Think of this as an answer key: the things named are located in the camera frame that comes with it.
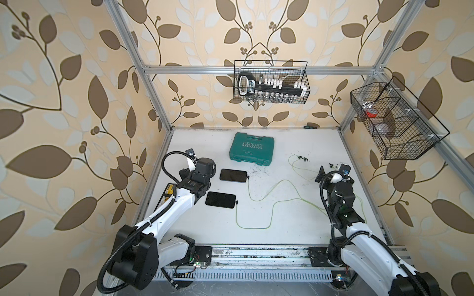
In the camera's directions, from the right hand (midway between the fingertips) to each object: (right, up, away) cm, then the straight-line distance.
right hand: (332, 170), depth 81 cm
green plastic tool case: (-34, +9, +24) cm, 43 cm away
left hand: (-62, +2, +3) cm, 62 cm away
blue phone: (-45, -5, +19) cm, 49 cm away
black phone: (-52, -16, +12) cm, 56 cm away
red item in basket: (+18, +25, +1) cm, 31 cm away
